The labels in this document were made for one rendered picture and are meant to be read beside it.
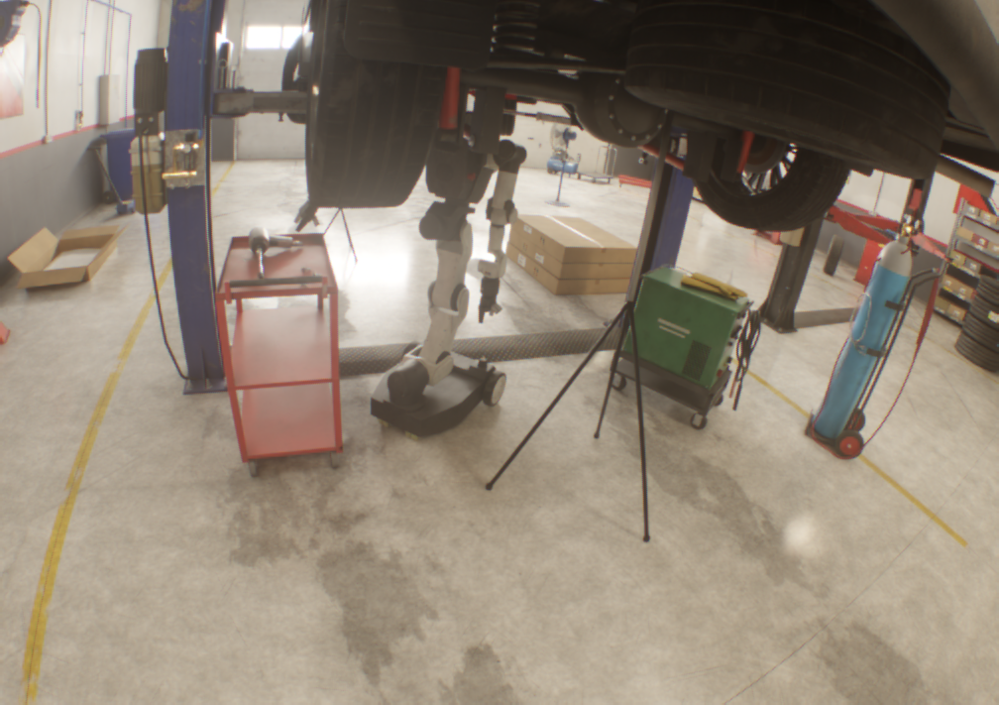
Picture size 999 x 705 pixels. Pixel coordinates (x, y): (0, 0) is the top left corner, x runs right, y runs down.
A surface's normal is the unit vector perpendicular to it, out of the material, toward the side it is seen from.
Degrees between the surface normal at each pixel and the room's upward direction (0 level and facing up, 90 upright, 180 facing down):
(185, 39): 90
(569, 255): 90
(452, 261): 86
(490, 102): 90
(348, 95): 103
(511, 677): 0
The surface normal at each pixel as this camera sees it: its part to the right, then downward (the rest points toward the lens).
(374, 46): 0.40, 0.40
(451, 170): -0.45, 0.40
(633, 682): 0.13, -0.89
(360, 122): 0.29, 0.73
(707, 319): -0.62, 0.19
